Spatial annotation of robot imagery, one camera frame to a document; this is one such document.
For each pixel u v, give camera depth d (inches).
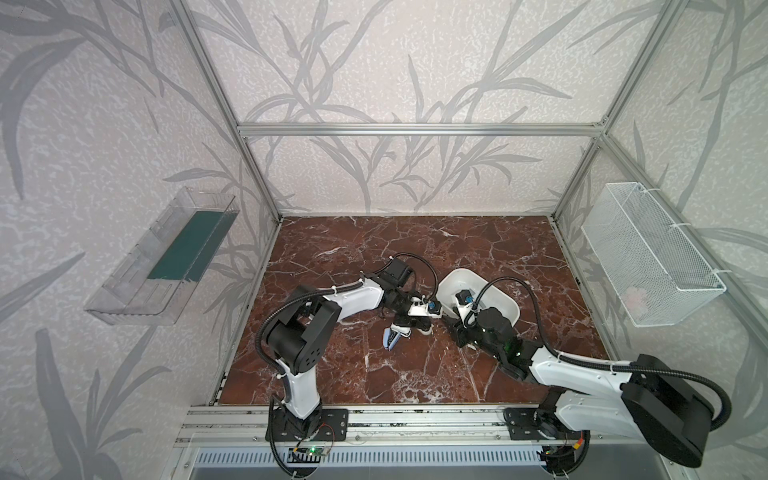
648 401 16.6
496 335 25.2
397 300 30.7
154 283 25.0
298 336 19.1
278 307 18.2
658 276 24.4
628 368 18.6
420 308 30.4
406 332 34.8
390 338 34.1
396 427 29.6
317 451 27.7
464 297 28.4
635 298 28.6
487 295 38.6
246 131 36.9
